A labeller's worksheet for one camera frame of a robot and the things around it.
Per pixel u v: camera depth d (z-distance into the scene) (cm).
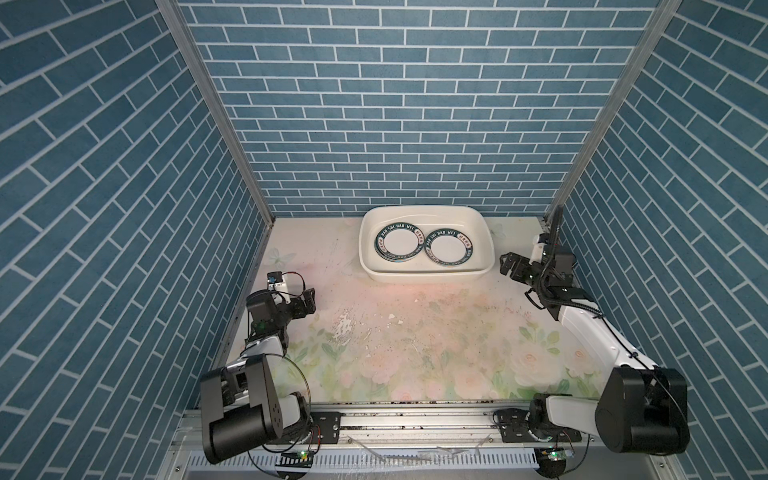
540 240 77
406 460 71
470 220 115
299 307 81
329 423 74
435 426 76
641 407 41
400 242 109
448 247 109
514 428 74
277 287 77
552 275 65
